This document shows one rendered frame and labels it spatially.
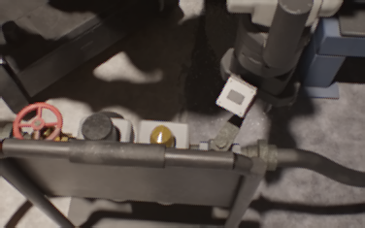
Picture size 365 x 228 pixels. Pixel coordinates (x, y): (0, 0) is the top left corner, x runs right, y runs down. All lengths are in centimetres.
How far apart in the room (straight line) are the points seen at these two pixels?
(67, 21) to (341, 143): 81
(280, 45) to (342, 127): 81
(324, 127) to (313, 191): 19
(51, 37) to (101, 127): 56
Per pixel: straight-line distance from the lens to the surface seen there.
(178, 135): 66
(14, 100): 116
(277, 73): 56
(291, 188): 115
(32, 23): 119
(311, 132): 122
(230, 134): 65
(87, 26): 116
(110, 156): 53
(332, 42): 111
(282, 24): 45
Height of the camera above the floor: 106
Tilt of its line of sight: 62 degrees down
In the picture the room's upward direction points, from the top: straight up
